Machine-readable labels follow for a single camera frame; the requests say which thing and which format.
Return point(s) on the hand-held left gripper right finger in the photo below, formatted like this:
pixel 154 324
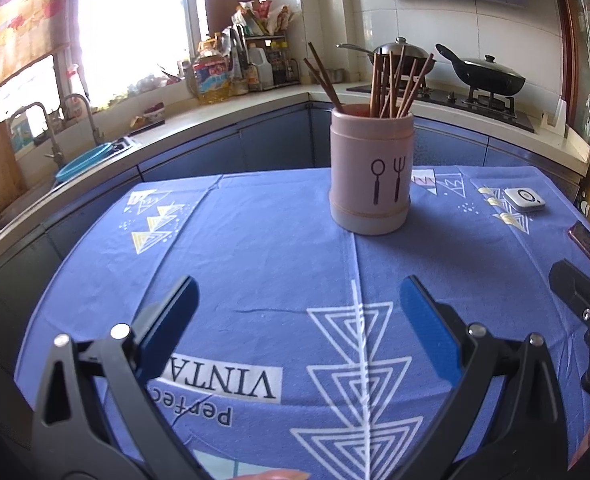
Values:
pixel 430 330

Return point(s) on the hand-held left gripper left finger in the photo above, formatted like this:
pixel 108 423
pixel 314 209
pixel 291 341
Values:
pixel 170 325

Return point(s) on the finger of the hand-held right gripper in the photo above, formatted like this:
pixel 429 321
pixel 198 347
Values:
pixel 575 285

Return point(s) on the white ceramic utensil holder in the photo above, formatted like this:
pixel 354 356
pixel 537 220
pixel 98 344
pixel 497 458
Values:
pixel 370 160

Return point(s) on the group of wooden chopsticks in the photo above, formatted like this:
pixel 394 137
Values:
pixel 390 95

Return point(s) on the person's left hand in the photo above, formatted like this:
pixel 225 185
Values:
pixel 275 475

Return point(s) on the small white rounded device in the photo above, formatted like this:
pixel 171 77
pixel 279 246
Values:
pixel 525 199

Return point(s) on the blue printed tablecloth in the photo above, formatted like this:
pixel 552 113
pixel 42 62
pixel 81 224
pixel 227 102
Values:
pixel 275 250

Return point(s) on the white plastic rack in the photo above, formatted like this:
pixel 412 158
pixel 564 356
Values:
pixel 557 120

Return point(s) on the blue plastic basin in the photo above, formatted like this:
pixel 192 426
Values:
pixel 82 165

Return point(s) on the black gas stove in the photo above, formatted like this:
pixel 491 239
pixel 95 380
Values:
pixel 475 110

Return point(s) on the black pan with glass lid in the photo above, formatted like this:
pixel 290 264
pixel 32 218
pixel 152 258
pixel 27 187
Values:
pixel 490 80

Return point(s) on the steel faucet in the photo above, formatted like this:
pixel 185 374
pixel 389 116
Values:
pixel 52 145
pixel 95 127

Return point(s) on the dark red dish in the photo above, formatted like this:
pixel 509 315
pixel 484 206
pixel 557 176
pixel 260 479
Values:
pixel 150 112

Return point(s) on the white kitchen counter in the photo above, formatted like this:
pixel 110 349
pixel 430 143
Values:
pixel 255 105

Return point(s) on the teal plastic bottle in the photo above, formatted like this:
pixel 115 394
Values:
pixel 21 130

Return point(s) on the cooking oil bottle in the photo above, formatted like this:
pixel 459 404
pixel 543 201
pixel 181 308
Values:
pixel 210 77

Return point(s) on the white plastic jug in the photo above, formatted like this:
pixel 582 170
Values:
pixel 259 72

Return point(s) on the metal condiment jars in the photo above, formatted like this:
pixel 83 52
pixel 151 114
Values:
pixel 335 75

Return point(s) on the wok with steel lid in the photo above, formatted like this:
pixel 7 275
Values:
pixel 412 52

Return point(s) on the metal spice rack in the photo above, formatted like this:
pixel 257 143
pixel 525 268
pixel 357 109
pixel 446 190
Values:
pixel 275 60

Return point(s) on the patterned window blind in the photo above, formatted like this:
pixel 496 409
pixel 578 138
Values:
pixel 15 25

